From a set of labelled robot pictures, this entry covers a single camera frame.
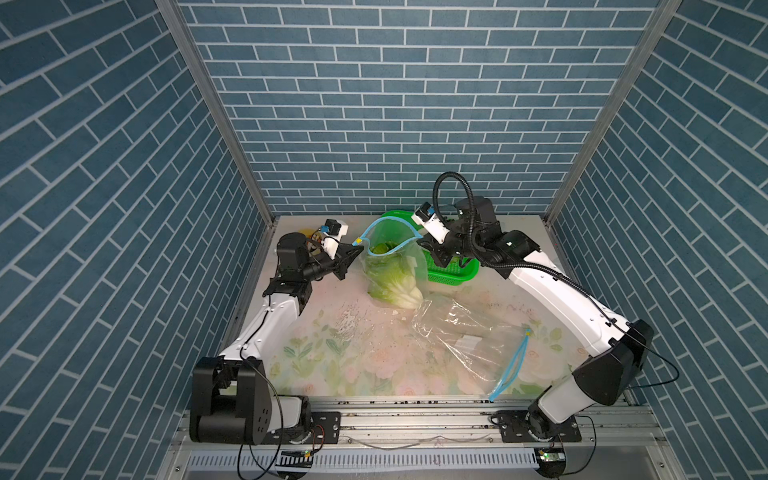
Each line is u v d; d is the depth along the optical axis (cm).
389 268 78
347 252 74
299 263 63
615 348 41
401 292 84
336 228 68
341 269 71
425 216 62
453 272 96
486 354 87
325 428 73
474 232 55
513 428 73
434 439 72
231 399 41
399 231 80
